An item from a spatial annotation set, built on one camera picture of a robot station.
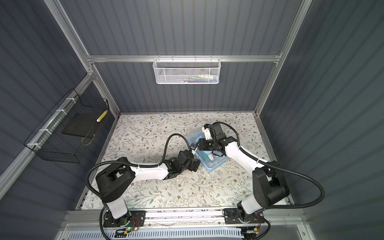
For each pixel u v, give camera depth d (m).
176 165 0.69
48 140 0.64
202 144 0.77
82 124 0.74
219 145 0.63
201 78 0.92
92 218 0.76
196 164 0.81
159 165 0.60
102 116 0.81
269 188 0.44
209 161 0.81
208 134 0.79
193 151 0.78
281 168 0.42
